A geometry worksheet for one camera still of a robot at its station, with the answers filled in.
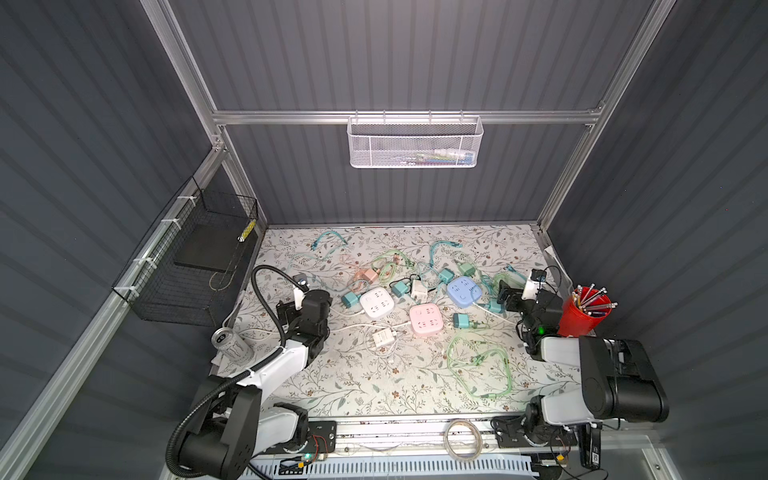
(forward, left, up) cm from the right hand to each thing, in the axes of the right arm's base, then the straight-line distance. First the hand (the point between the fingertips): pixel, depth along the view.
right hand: (521, 284), depth 91 cm
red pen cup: (-10, -14, +2) cm, 17 cm away
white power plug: (-14, +43, -7) cm, 45 cm away
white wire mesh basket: (+64, +31, +12) cm, 72 cm away
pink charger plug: (+9, +47, -6) cm, 48 cm away
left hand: (-6, +68, +3) cm, 68 cm away
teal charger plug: (-8, +19, -8) cm, 22 cm away
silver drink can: (-21, +81, +3) cm, 84 cm away
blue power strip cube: (+2, +17, -8) cm, 18 cm away
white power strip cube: (-2, +45, -7) cm, 45 cm away
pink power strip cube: (-8, +29, -7) cm, 31 cm away
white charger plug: (+1, +31, -6) cm, 32 cm away
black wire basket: (-8, +90, +20) cm, 92 cm away
